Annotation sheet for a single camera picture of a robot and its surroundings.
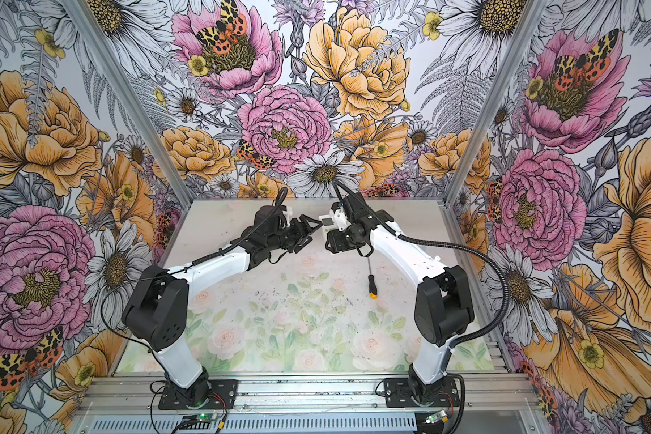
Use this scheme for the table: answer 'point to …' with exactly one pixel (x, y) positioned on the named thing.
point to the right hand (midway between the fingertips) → (337, 250)
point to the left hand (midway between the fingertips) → (319, 235)
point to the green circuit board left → (207, 416)
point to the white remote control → (334, 221)
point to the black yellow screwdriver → (372, 294)
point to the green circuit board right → (436, 417)
